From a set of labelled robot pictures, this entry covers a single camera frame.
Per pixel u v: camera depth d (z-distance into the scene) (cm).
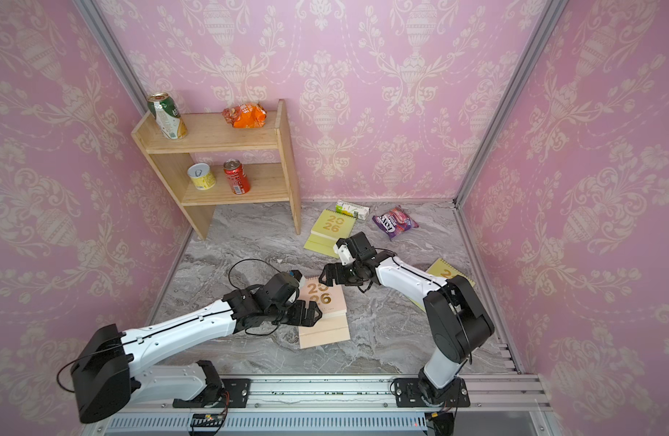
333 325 81
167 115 72
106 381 39
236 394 74
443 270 97
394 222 109
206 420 73
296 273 76
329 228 110
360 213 113
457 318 49
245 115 76
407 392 73
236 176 87
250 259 103
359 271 69
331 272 79
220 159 109
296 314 70
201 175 92
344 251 83
